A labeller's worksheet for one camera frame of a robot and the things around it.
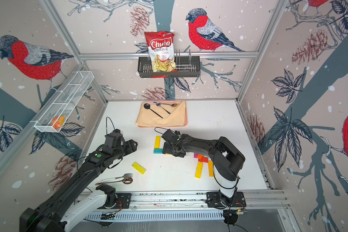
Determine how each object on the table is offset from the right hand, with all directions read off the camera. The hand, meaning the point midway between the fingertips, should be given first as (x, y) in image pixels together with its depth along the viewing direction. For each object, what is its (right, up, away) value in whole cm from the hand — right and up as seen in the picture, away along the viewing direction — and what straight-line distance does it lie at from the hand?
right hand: (169, 151), depth 89 cm
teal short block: (-7, -1, +5) cm, 9 cm away
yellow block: (-17, -9, -5) cm, 20 cm away
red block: (+22, -4, -2) cm, 22 cm away
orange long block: (+26, -9, -5) cm, 28 cm away
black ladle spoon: (-19, +30, +26) cm, 44 cm away
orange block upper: (+19, -2, -2) cm, 20 cm away
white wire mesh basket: (-57, +31, -11) cm, 66 cm away
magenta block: (+17, -2, -1) cm, 17 cm away
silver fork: (-25, -12, -8) cm, 28 cm away
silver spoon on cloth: (-10, +31, +28) cm, 43 cm away
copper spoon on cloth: (+2, +31, +27) cm, 41 cm away
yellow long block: (+18, -11, -6) cm, 22 cm away
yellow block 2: (-8, +5, +6) cm, 11 cm away
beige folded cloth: (-9, +24, +22) cm, 34 cm away
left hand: (-19, +8, -8) cm, 22 cm away
